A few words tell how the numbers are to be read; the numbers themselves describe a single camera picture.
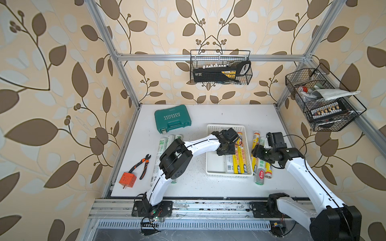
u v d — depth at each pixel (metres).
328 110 0.67
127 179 0.80
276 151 0.61
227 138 0.72
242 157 0.89
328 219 0.38
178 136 0.99
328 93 0.64
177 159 0.52
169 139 0.96
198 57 0.91
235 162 0.87
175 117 1.08
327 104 0.69
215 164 0.89
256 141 0.96
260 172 0.82
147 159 0.91
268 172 0.83
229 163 0.86
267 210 0.72
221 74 0.82
